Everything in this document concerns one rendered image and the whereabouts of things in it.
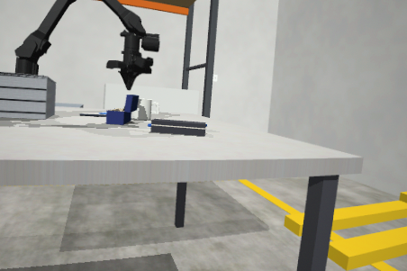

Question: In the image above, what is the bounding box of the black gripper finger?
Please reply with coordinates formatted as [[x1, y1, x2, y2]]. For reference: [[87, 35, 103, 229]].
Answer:
[[130, 72, 141, 90], [118, 71, 134, 90]]

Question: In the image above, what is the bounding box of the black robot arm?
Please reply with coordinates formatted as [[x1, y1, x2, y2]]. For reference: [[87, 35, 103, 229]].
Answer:
[[15, 0, 160, 75]]

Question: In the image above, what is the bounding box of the white mug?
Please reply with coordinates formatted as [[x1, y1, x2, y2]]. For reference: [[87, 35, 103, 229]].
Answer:
[[132, 99, 159, 120]]

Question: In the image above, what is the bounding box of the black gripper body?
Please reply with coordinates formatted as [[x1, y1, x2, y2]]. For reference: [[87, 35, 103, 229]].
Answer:
[[106, 48, 152, 74]]

